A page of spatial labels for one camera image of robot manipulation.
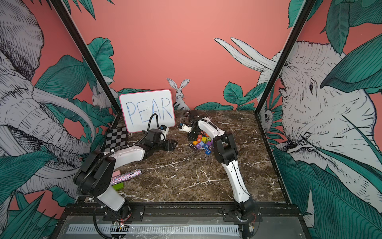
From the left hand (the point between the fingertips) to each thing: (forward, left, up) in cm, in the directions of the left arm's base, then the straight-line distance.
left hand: (173, 139), depth 93 cm
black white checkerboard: (+7, +40, -6) cm, 41 cm away
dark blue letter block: (-5, -23, -8) cm, 25 cm away
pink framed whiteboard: (+22, +25, +7) cm, 34 cm away
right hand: (+9, -11, -6) cm, 15 cm away
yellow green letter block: (+3, -21, -6) cm, 22 cm away
